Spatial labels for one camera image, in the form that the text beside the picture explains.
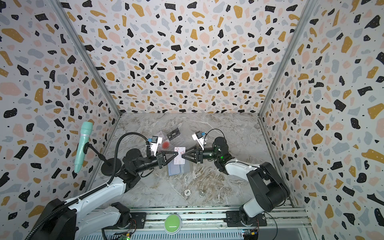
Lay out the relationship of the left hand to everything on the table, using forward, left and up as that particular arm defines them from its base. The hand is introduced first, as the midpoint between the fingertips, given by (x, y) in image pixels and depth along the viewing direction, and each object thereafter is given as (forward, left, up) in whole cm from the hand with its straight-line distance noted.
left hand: (179, 154), depth 71 cm
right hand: (0, -3, -3) cm, 4 cm away
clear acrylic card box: (+23, +9, -20) cm, 31 cm away
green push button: (-25, +4, -24) cm, 35 cm away
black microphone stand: (+4, +46, -22) cm, 51 cm away
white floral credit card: (-1, +1, -3) cm, 3 cm away
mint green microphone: (+8, +43, +9) cm, 44 cm away
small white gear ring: (-10, -2, -25) cm, 27 cm away
